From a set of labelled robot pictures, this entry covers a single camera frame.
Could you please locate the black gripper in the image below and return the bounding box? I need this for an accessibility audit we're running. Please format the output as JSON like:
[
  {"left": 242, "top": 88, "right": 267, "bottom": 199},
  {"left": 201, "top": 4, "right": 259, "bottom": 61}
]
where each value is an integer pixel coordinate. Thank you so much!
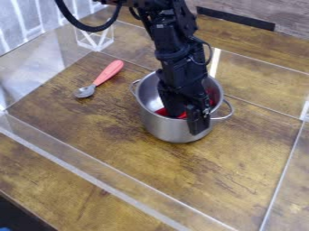
[{"left": 154, "top": 44, "right": 210, "bottom": 135}]

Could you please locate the red plastic block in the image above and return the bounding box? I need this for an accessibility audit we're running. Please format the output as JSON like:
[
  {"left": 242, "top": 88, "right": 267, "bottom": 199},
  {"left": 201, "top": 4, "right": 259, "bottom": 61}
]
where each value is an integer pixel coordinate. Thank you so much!
[{"left": 154, "top": 88, "right": 217, "bottom": 120}]

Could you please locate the silver metal pot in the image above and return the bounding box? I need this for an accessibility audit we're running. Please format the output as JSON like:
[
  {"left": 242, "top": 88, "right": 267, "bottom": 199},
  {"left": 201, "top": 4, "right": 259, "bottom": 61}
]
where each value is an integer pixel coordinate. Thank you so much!
[{"left": 130, "top": 72, "right": 234, "bottom": 143}]

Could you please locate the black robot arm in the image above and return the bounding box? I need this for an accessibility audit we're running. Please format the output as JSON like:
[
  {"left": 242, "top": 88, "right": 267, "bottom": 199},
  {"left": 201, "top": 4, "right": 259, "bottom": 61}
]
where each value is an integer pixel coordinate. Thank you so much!
[{"left": 55, "top": 0, "right": 213, "bottom": 134}]

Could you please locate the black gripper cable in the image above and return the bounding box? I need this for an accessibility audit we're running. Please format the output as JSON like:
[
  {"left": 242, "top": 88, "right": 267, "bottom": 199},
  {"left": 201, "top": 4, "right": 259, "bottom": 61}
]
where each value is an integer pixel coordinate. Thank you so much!
[{"left": 188, "top": 37, "right": 216, "bottom": 67}]

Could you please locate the spoon with red handle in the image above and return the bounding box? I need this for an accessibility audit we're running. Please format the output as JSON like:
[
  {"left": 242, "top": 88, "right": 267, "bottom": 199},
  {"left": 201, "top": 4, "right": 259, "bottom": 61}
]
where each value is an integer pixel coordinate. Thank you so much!
[{"left": 74, "top": 60, "right": 125, "bottom": 98}]

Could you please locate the clear acrylic triangle bracket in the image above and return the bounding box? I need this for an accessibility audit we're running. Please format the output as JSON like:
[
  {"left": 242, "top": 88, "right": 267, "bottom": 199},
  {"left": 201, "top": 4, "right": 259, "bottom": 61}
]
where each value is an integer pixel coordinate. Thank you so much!
[{"left": 75, "top": 27, "right": 115, "bottom": 51}]

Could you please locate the black wall strip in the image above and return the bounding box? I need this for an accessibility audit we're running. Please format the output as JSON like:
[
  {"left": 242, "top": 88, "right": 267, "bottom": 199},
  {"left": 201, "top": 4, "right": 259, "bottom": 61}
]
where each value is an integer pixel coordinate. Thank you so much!
[{"left": 197, "top": 6, "right": 276, "bottom": 32}]

